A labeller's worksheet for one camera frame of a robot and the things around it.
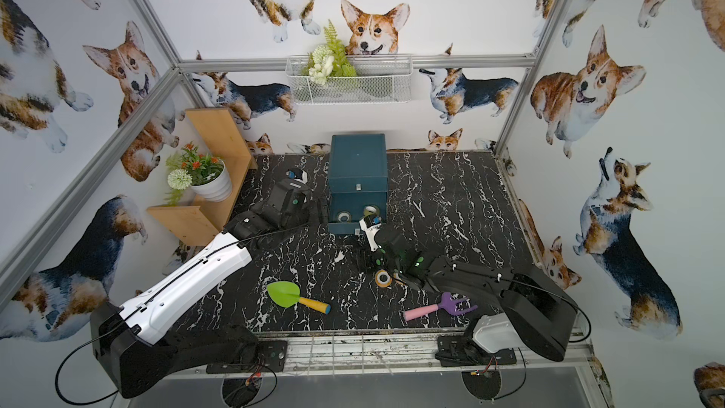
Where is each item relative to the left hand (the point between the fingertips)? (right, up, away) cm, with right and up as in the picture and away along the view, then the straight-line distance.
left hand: (316, 197), depth 78 cm
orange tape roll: (+19, -26, +10) cm, 33 cm away
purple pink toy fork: (+37, -32, +5) cm, 49 cm away
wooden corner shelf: (-38, -8, +5) cm, 39 cm away
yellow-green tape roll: (+14, -5, +12) cm, 19 cm away
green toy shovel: (-10, -29, +6) cm, 31 cm away
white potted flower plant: (-40, +6, +16) cm, 43 cm away
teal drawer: (+10, -3, +11) cm, 15 cm away
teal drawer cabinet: (+10, +5, +10) cm, 15 cm away
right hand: (+12, -13, +3) cm, 18 cm away
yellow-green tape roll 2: (+6, -7, +13) cm, 16 cm away
